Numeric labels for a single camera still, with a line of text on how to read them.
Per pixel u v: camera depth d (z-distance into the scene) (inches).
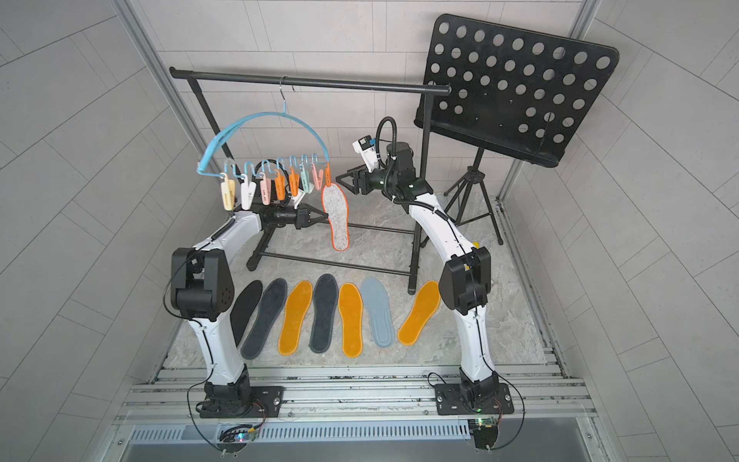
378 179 28.6
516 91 25.7
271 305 34.2
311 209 32.4
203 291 20.4
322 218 33.8
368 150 28.2
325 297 35.1
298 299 35.1
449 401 27.9
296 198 32.0
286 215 31.1
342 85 22.8
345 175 30.2
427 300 35.4
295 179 27.1
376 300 35.2
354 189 28.9
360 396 28.6
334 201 33.3
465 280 20.9
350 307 34.4
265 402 27.9
